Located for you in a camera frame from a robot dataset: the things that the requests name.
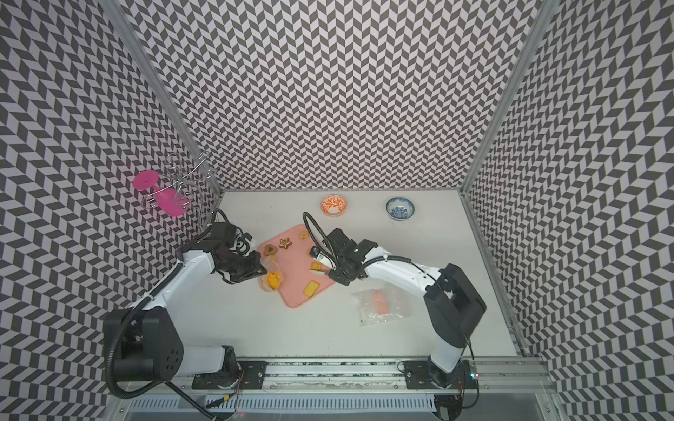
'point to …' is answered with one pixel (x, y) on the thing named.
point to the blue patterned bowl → (399, 208)
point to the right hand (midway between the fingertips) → (343, 269)
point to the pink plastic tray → (291, 251)
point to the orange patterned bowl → (333, 205)
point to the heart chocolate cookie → (269, 250)
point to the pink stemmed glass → (167, 201)
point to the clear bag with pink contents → (381, 305)
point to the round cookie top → (304, 235)
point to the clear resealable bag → (270, 267)
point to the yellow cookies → (273, 279)
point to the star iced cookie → (284, 243)
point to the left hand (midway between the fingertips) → (265, 273)
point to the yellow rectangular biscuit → (311, 288)
